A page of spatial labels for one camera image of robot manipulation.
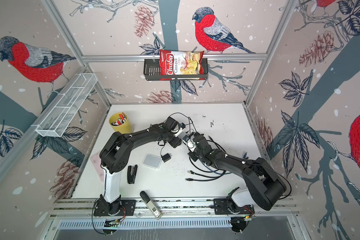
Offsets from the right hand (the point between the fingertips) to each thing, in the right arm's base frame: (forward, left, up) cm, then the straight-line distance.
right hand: (189, 149), depth 89 cm
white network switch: (-7, +22, -2) cm, 23 cm away
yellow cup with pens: (+15, +47, +8) cm, 50 cm away
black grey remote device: (-31, +16, 0) cm, 35 cm away
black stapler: (-14, +33, -1) cm, 36 cm away
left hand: (+7, +8, -1) cm, 11 cm away
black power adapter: (-4, +14, -3) cm, 15 cm away
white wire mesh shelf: (-4, +65, +28) cm, 71 cm away
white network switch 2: (+6, +4, +7) cm, 10 cm away
